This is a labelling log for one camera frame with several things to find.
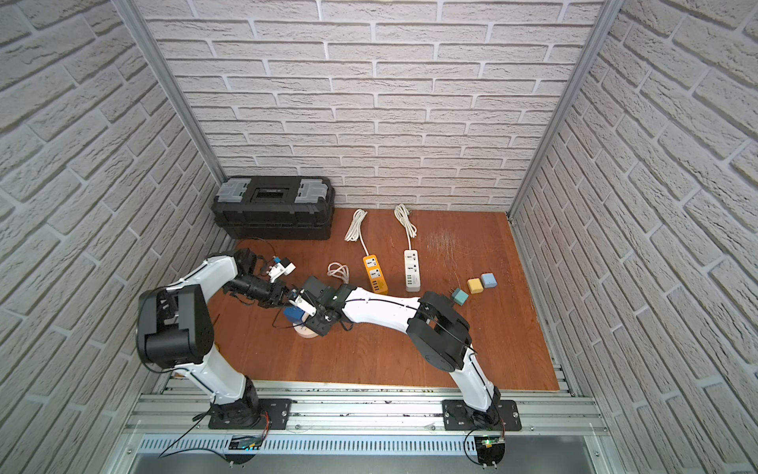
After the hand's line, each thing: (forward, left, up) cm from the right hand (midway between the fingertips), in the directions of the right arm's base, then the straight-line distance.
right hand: (322, 313), depth 87 cm
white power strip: (+16, -29, -3) cm, 33 cm away
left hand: (+3, +7, +4) cm, 8 cm away
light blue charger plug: (+10, -55, -3) cm, 56 cm away
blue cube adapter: (-1, +7, +3) cm, 8 cm away
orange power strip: (+13, -17, -3) cm, 21 cm away
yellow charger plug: (+9, -50, -5) cm, 51 cm away
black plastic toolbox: (+34, +17, +13) cm, 40 cm away
